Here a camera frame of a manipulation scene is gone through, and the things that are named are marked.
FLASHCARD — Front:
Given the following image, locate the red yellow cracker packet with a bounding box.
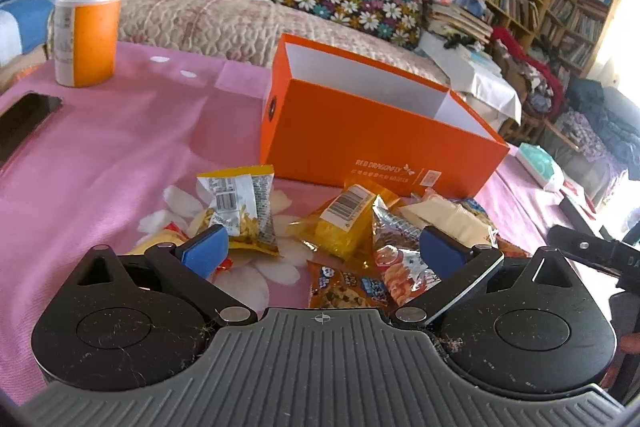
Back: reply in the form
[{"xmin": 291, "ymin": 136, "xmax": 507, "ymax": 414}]
[{"xmin": 128, "ymin": 222, "xmax": 233, "ymax": 279}]

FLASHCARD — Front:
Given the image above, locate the beige paper snack bag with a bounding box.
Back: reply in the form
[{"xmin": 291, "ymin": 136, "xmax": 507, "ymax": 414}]
[{"xmin": 399, "ymin": 190, "xmax": 498, "ymax": 248}]

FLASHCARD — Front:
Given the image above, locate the silver foil snack packet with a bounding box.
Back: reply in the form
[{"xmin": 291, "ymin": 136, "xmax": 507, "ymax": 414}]
[{"xmin": 371, "ymin": 196, "xmax": 442, "ymax": 307}]

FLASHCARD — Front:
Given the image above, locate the small yellow silver packet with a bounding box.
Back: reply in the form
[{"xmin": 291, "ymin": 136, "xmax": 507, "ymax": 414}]
[{"xmin": 198, "ymin": 165, "xmax": 280, "ymax": 257}]

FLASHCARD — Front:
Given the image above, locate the yellow clear barcode packet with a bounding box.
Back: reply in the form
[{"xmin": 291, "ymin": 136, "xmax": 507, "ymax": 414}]
[{"xmin": 288, "ymin": 178, "xmax": 401, "ymax": 261}]

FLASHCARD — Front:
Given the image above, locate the chocolate chip cookie packet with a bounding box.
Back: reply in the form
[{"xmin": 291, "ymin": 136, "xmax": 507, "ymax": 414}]
[{"xmin": 307, "ymin": 261, "xmax": 390, "ymax": 310}]

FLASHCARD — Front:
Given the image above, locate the red snack packet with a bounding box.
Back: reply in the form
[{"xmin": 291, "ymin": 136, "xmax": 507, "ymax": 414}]
[{"xmin": 497, "ymin": 236, "xmax": 532, "ymax": 259}]

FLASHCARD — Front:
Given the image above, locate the long black box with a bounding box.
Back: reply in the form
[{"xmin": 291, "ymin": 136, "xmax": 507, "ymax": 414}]
[{"xmin": 559, "ymin": 196, "xmax": 604, "ymax": 239}]

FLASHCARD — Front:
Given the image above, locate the teal tissue pack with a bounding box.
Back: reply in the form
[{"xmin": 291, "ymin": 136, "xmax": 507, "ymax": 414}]
[{"xmin": 515, "ymin": 143, "xmax": 565, "ymax": 192}]

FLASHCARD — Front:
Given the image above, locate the pink tablecloth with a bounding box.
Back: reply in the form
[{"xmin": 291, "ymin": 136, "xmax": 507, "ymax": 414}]
[{"xmin": 1, "ymin": 43, "xmax": 570, "ymax": 404}]

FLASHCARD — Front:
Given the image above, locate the wicker chair with clothes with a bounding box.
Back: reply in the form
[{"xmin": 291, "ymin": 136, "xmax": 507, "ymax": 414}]
[{"xmin": 490, "ymin": 26, "xmax": 639, "ymax": 181}]

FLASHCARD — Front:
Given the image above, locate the white box side table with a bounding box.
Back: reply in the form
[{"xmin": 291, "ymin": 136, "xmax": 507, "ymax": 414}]
[{"xmin": 416, "ymin": 32, "xmax": 522, "ymax": 131}]

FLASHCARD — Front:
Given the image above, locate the orange shoe box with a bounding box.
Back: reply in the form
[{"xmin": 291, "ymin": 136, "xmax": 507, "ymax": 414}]
[{"xmin": 259, "ymin": 35, "xmax": 509, "ymax": 198}]

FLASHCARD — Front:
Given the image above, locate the black smartphone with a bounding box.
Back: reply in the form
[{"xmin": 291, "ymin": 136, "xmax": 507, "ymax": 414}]
[{"xmin": 0, "ymin": 92, "xmax": 63, "ymax": 166}]

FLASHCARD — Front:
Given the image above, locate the pink quilted sofa cover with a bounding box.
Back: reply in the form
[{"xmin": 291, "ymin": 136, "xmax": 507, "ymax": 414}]
[{"xmin": 46, "ymin": 0, "xmax": 452, "ymax": 86}]

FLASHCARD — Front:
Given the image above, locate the stack of books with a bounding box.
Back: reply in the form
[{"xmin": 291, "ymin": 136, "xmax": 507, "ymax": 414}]
[{"xmin": 423, "ymin": 0, "xmax": 494, "ymax": 48}]

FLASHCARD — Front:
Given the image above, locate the orange cylindrical canister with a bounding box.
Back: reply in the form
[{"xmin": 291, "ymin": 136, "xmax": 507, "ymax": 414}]
[{"xmin": 53, "ymin": 0, "xmax": 122, "ymax": 88}]

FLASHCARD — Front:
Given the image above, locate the blue striped bedding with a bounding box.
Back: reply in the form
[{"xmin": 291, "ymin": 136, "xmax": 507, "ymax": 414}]
[{"xmin": 0, "ymin": 0, "xmax": 54, "ymax": 66}]

